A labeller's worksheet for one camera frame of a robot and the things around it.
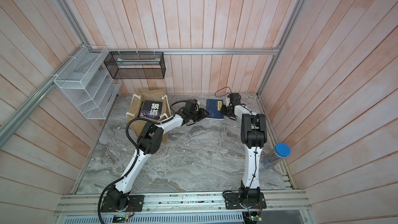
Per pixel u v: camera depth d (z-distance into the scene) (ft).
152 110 3.05
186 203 2.46
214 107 3.67
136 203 2.41
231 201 2.40
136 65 3.49
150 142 2.18
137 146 2.13
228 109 3.11
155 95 3.04
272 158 2.46
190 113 2.89
